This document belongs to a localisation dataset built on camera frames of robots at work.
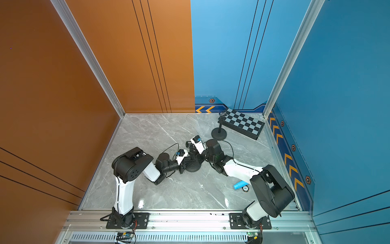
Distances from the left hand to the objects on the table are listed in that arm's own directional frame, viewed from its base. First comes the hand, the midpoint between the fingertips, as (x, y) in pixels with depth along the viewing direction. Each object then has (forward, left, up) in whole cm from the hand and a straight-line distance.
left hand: (193, 158), depth 92 cm
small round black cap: (-17, -30, -3) cm, 34 cm away
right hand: (+1, 0, +8) cm, 8 cm away
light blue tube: (-15, -26, -1) cm, 30 cm away
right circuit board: (-37, -30, -6) cm, 48 cm away
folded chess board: (+28, -35, 0) cm, 45 cm away
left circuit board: (-38, +32, -6) cm, 50 cm away
